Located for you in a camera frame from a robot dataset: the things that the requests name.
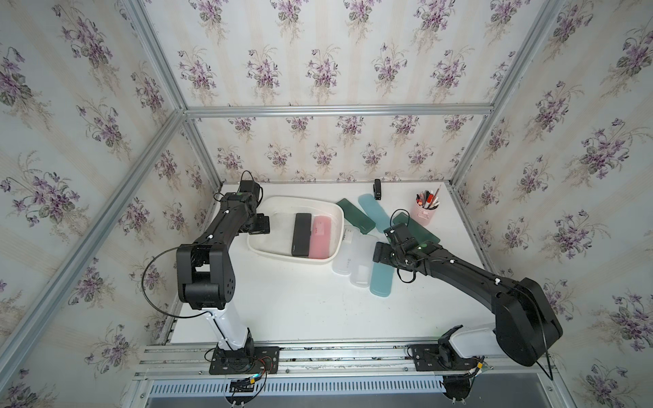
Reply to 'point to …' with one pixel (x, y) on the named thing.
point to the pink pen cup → (426, 206)
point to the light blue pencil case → (375, 211)
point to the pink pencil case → (320, 233)
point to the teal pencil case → (382, 280)
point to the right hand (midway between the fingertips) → (386, 256)
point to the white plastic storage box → (277, 246)
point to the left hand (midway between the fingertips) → (253, 231)
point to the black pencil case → (302, 235)
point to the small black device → (377, 189)
